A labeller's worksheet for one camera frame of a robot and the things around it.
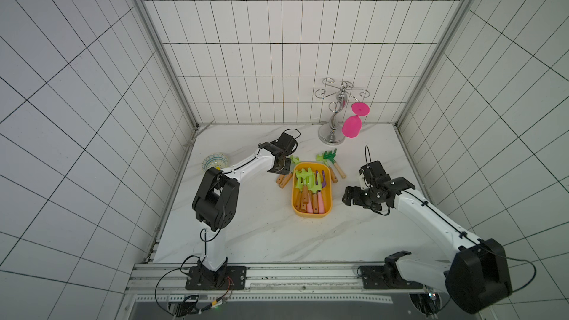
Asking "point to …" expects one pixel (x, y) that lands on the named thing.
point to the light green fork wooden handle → (296, 195)
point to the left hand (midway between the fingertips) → (277, 171)
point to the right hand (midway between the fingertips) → (346, 199)
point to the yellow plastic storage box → (328, 198)
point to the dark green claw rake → (331, 155)
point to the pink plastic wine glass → (352, 125)
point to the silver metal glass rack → (331, 133)
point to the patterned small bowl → (216, 160)
